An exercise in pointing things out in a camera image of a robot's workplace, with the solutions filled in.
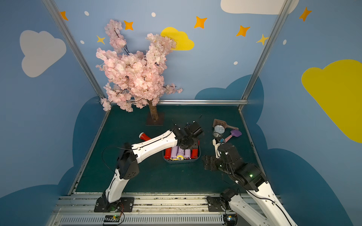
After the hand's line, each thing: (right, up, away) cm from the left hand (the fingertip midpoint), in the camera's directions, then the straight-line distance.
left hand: (196, 143), depth 84 cm
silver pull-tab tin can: (+19, +7, +17) cm, 27 cm away
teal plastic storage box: (-3, -12, +5) cm, 14 cm away
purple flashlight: (-13, -6, +3) cm, 15 cm away
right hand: (+7, -4, -13) cm, 16 cm away
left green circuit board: (-45, -38, -11) cm, 60 cm away
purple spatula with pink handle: (+32, +4, +20) cm, 38 cm away
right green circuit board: (+18, -39, -11) cm, 44 cm away
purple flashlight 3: (-5, -7, +2) cm, 9 cm away
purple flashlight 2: (-9, -7, +1) cm, 12 cm away
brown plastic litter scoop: (+21, +12, +27) cm, 37 cm away
